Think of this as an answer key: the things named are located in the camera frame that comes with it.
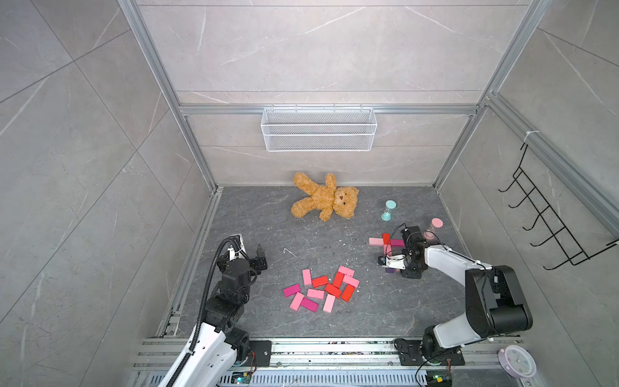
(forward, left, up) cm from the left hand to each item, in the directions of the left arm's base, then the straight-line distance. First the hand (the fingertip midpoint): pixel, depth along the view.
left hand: (248, 246), depth 77 cm
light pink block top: (+11, -48, -18) cm, 52 cm away
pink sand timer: (+14, -72, -19) cm, 76 cm away
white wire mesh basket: (+50, -25, +11) cm, 57 cm away
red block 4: (-10, -34, -18) cm, 40 cm away
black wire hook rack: (-7, -87, +15) cm, 89 cm away
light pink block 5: (-14, -27, -18) cm, 35 cm away
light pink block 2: (-4, -19, -17) cm, 26 cm away
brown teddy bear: (+31, -29, -12) cm, 44 cm away
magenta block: (-8, -13, -18) cm, 24 cm away
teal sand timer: (+24, -55, -10) cm, 61 cm away
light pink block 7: (-6, -35, -18) cm, 40 cm away
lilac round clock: (-33, -81, -17) cm, 89 cm away
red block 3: (-5, -31, -18) cm, 36 cm away
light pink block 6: (-2, -34, -18) cm, 39 cm away
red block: (-5, -24, -18) cm, 30 cm away
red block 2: (-9, -28, -18) cm, 35 cm away
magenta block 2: (-14, -20, -17) cm, 30 cm away
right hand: (+1, -61, -18) cm, 63 cm away
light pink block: (+7, -53, -19) cm, 56 cm away
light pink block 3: (-12, -15, -18) cm, 26 cm away
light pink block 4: (-10, -22, -17) cm, 30 cm away
